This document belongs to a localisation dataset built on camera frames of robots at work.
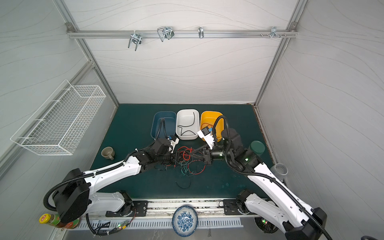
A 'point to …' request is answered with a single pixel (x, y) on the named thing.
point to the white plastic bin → (187, 123)
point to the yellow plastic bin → (207, 118)
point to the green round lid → (257, 147)
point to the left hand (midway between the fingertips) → (186, 156)
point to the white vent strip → (156, 223)
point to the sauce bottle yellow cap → (55, 220)
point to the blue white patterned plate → (184, 221)
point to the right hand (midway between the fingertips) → (193, 150)
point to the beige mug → (108, 152)
